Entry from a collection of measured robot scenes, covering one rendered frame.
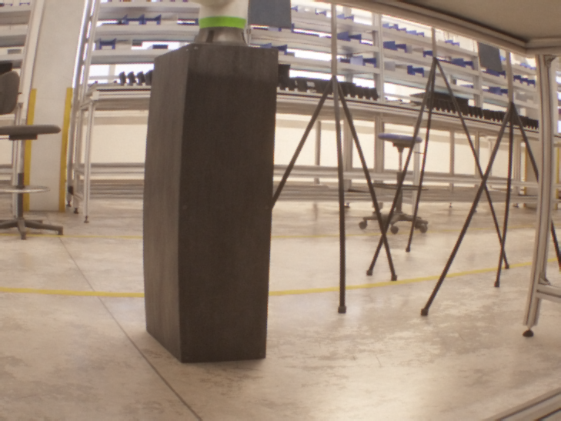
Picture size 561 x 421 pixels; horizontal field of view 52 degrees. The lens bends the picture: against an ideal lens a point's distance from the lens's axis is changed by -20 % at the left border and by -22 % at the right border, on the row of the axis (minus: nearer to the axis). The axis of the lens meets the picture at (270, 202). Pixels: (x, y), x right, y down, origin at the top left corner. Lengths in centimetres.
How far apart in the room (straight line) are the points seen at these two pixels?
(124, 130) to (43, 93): 274
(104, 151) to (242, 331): 611
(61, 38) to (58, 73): 31
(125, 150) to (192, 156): 616
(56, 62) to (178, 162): 371
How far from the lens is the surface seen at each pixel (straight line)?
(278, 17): 510
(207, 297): 171
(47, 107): 525
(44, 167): 525
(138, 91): 457
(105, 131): 776
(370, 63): 610
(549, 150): 201
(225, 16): 175
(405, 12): 174
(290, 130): 847
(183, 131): 165
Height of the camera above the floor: 55
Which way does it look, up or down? 5 degrees down
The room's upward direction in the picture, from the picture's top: 2 degrees clockwise
